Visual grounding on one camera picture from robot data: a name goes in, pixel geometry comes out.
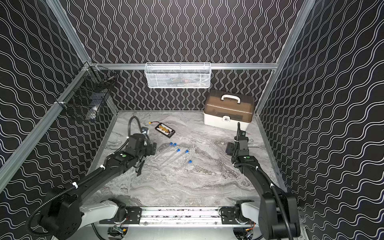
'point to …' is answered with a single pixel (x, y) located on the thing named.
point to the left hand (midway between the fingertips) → (146, 139)
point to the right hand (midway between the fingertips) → (236, 145)
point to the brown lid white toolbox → (225, 109)
